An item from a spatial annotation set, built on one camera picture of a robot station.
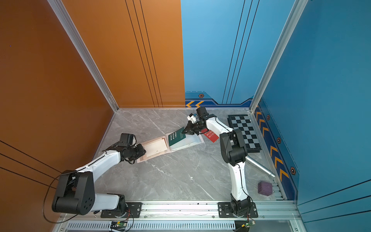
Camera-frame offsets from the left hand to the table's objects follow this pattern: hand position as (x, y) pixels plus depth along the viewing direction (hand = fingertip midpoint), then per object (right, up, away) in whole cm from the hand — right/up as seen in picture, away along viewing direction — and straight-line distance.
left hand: (145, 149), depth 92 cm
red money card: (+43, +8, +11) cm, 45 cm away
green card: (+19, +8, +4) cm, 21 cm away
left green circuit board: (-7, -35, -20) cm, 41 cm away
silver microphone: (+69, -8, -5) cm, 70 cm away
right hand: (+24, +11, +2) cm, 27 cm away
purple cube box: (+68, -17, -16) cm, 72 cm away
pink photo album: (+9, +1, +5) cm, 10 cm away
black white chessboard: (+68, +17, +15) cm, 71 cm away
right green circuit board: (+58, -32, -22) cm, 70 cm away
